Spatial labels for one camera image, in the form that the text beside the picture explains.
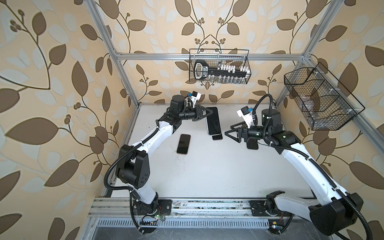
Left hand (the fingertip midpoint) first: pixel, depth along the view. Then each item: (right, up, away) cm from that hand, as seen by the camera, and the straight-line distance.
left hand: (214, 111), depth 73 cm
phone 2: (0, -5, +1) cm, 5 cm away
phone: (-17, -21, +24) cm, 36 cm away
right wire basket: (+55, +4, 0) cm, 56 cm away
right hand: (+7, -10, -3) cm, 12 cm away
